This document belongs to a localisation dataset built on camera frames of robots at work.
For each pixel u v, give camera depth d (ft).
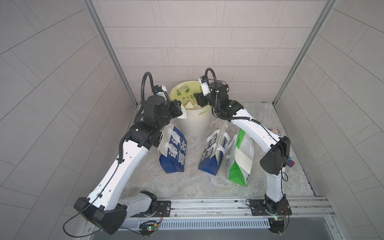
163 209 2.32
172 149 2.45
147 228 2.15
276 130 3.25
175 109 1.84
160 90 1.86
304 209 2.39
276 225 2.26
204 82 2.14
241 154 2.22
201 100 2.27
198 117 2.60
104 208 1.16
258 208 2.32
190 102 2.84
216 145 2.24
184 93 3.08
